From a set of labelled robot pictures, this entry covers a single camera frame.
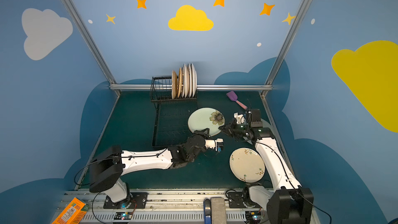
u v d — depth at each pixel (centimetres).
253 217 71
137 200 75
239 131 67
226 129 69
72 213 67
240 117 74
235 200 75
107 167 44
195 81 82
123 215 71
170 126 102
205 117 84
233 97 119
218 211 69
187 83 81
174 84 80
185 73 79
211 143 68
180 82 80
